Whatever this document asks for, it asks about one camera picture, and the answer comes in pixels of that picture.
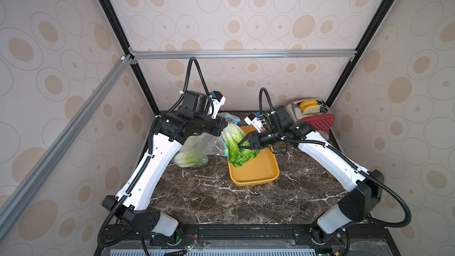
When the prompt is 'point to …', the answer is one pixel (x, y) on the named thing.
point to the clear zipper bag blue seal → (195, 152)
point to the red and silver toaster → (324, 121)
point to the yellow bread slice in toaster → (306, 103)
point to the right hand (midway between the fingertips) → (246, 143)
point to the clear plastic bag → (230, 118)
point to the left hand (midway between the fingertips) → (232, 123)
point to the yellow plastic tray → (262, 168)
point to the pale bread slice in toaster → (311, 109)
